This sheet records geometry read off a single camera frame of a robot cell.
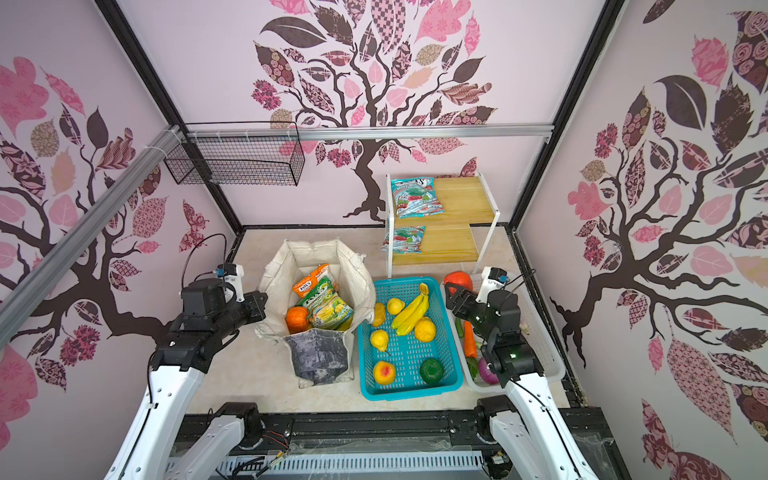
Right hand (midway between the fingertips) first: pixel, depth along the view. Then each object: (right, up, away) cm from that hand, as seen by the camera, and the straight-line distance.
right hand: (455, 285), depth 75 cm
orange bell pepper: (-43, -10, +5) cm, 44 cm away
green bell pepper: (-6, -24, +3) cm, 25 cm away
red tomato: (0, +2, -3) cm, 3 cm away
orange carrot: (+7, -18, +11) cm, 22 cm away
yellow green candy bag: (-34, -9, +8) cm, 36 cm away
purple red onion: (+9, -24, +2) cm, 26 cm away
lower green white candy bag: (-12, +12, +16) cm, 24 cm away
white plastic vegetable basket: (+3, -19, +1) cm, 19 cm away
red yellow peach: (-19, -24, +3) cm, 30 cm away
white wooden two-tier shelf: (+2, +14, +19) cm, 24 cm away
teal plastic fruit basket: (-12, -21, +12) cm, 27 cm away
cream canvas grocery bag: (-34, -17, -4) cm, 38 cm away
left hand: (-48, -4, -1) cm, 48 cm away
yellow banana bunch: (-12, -13, +15) cm, 23 cm away
